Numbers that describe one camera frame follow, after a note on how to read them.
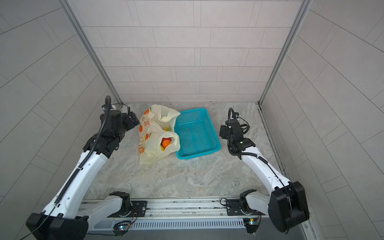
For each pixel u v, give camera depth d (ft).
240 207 2.32
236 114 2.29
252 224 2.21
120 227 2.11
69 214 1.20
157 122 2.72
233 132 1.98
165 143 2.75
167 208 2.37
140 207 2.33
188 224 4.74
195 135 3.23
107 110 1.96
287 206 1.24
